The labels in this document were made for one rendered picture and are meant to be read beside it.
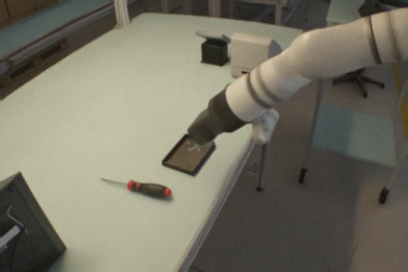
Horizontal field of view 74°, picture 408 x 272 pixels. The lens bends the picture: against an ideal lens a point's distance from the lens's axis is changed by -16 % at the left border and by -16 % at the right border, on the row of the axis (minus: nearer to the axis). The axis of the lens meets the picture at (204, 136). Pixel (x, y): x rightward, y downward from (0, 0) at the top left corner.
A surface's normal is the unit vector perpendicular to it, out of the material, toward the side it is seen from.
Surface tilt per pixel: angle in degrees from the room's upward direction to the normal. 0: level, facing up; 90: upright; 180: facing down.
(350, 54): 82
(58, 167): 0
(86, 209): 0
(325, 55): 74
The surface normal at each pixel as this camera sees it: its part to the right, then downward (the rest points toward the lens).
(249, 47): -0.47, 0.57
